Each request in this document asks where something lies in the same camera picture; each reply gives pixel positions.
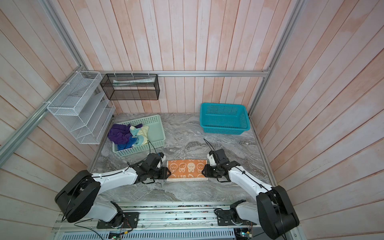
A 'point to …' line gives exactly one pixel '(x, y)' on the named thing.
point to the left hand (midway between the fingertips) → (168, 176)
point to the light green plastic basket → (156, 136)
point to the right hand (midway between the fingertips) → (204, 171)
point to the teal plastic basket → (219, 118)
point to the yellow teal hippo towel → (140, 134)
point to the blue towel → (121, 146)
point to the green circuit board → (247, 234)
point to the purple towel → (118, 133)
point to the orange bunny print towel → (186, 170)
